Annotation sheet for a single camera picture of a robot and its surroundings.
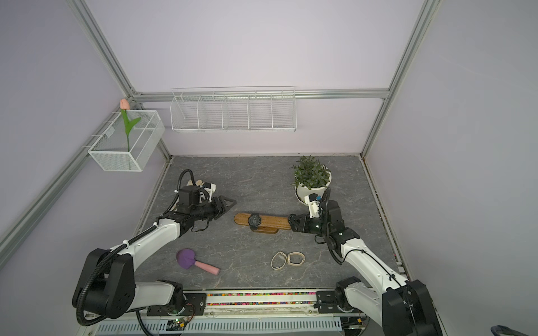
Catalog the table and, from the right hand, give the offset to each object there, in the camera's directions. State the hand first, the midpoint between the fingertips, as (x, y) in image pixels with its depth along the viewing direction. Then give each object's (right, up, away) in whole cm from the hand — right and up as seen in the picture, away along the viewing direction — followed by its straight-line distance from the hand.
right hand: (291, 218), depth 82 cm
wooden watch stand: (-9, -3, +3) cm, 10 cm away
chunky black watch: (-15, -2, +2) cm, 15 cm away
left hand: (-23, +5, +2) cm, 24 cm away
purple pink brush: (-42, -16, 0) cm, 45 cm away
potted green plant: (+8, +16, +6) cm, 19 cm away
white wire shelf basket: (-27, +49, +17) cm, 59 cm away
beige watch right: (+2, -15, +3) cm, 15 cm away
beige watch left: (-5, -19, -2) cm, 20 cm away
